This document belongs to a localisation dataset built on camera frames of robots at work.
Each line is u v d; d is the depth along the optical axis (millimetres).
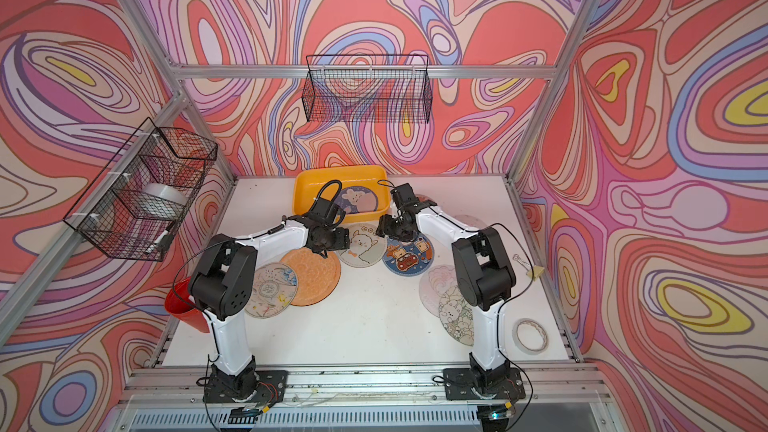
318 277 916
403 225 807
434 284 908
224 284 507
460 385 729
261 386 728
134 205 702
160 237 720
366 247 1000
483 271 522
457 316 844
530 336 802
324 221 784
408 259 962
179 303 766
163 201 695
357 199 1118
